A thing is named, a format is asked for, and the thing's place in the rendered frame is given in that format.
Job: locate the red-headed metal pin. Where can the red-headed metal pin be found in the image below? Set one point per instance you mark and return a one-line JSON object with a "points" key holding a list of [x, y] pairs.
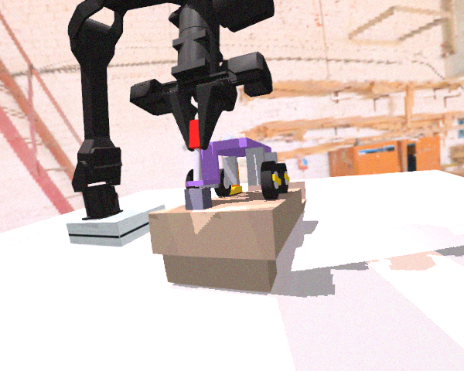
{"points": [[194, 143]]}

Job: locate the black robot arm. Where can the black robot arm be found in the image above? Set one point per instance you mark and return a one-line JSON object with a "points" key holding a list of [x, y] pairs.
{"points": [[93, 45]]}

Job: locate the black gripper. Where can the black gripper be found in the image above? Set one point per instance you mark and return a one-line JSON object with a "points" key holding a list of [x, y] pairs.
{"points": [[198, 73]]}

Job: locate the purple wheeled trolley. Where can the purple wheeled trolley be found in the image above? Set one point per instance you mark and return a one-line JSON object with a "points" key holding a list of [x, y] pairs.
{"points": [[262, 168]]}

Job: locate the yellow wedge chock with orange handle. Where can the yellow wedge chock with orange handle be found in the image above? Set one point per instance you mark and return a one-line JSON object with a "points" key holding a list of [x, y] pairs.
{"points": [[236, 189]]}

